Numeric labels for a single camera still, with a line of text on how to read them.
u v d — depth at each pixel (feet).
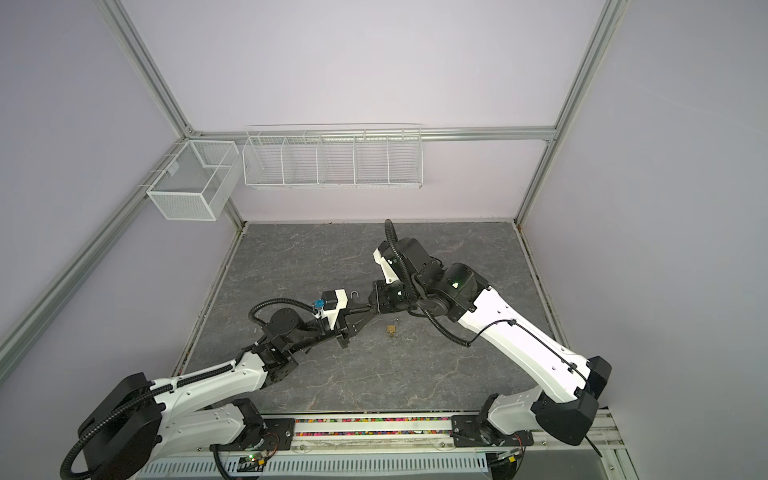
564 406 1.31
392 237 1.64
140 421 1.33
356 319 2.15
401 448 2.37
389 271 1.93
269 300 1.71
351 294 1.96
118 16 2.27
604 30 2.37
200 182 3.25
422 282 1.55
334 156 3.26
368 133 3.07
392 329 3.00
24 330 1.69
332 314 1.96
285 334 1.85
